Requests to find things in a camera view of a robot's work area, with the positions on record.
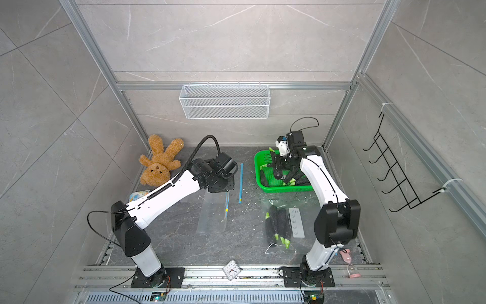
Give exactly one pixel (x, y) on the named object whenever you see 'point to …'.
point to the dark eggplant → (284, 225)
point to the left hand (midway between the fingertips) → (233, 183)
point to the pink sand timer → (352, 268)
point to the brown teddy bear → (157, 170)
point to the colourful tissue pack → (135, 195)
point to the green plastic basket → (265, 178)
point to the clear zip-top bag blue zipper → (304, 234)
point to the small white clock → (231, 270)
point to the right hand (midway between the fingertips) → (277, 163)
